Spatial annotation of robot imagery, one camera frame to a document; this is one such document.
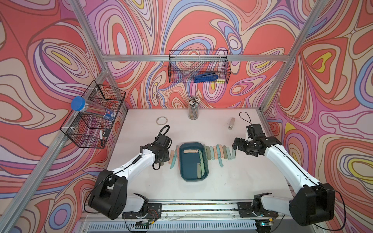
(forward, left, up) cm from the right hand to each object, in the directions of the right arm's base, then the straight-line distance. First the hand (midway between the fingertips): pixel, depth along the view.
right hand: (240, 151), depth 83 cm
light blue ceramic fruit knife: (+2, +40, -11) cm, 42 cm away
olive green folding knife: (+7, +17, -10) cm, 21 cm away
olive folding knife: (+6, +6, -11) cm, 14 cm away
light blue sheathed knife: (+3, +4, -11) cm, 12 cm away
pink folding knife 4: (+3, +42, -10) cm, 43 cm away
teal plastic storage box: (-1, +31, -9) cm, 32 cm away
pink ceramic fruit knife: (+3, +37, -7) cm, 38 cm away
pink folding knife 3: (+7, +27, -10) cm, 29 cm away
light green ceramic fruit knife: (+1, +20, -9) cm, 22 cm away
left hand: (+1, +45, -6) cm, 45 cm away
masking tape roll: (+33, +55, -9) cm, 65 cm away
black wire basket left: (+5, +81, +20) cm, 84 cm away
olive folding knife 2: (-7, +25, -10) cm, 27 cm away
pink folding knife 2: (+6, +8, -11) cm, 15 cm away
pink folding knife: (+7, +12, -11) cm, 18 cm away
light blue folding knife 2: (+4, +1, -11) cm, 12 cm away
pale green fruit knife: (-4, +22, -10) cm, 25 cm away
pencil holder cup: (+35, +26, +2) cm, 44 cm away
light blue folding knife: (+5, +15, -10) cm, 19 cm away
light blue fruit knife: (+3, +10, -10) cm, 15 cm away
